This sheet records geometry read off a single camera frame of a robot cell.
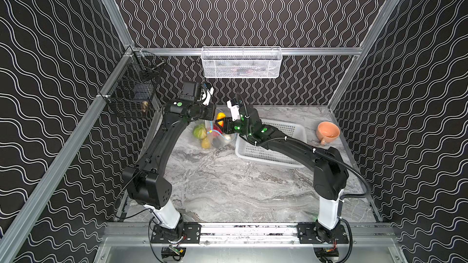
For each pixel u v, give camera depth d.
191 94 0.59
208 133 1.04
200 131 0.98
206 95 0.65
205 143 0.97
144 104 0.80
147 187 0.43
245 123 0.65
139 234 0.76
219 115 0.78
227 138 0.90
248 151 0.98
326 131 1.06
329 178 0.48
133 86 0.93
